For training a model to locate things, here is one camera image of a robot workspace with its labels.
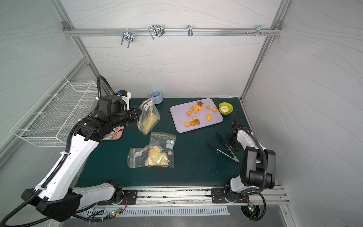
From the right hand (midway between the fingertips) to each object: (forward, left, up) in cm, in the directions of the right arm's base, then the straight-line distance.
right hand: (230, 144), depth 90 cm
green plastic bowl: (+32, -1, -1) cm, 32 cm away
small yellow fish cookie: (+34, +20, -3) cm, 39 cm away
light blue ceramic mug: (+40, +55, +5) cm, 68 cm away
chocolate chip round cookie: (+17, +25, -2) cm, 30 cm away
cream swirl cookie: (+23, +24, -2) cm, 33 cm away
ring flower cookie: (+34, +13, -3) cm, 37 cm away
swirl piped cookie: (+32, +26, -2) cm, 41 cm away
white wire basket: (-7, +92, +31) cm, 98 cm away
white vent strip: (-39, +72, -4) cm, 83 cm away
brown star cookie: (+37, +19, -1) cm, 42 cm away
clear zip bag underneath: (0, +42, -1) cm, 42 cm away
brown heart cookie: (+19, +21, -2) cm, 29 cm away
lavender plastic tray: (+26, +23, -3) cm, 35 cm away
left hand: (0, +50, +32) cm, 59 cm away
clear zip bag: (+9, +52, +16) cm, 55 cm away
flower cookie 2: (+27, +28, -2) cm, 39 cm away
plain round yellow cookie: (+17, +29, -3) cm, 34 cm away
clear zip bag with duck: (-11, +49, +2) cm, 50 cm away
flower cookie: (+31, +7, -2) cm, 32 cm away
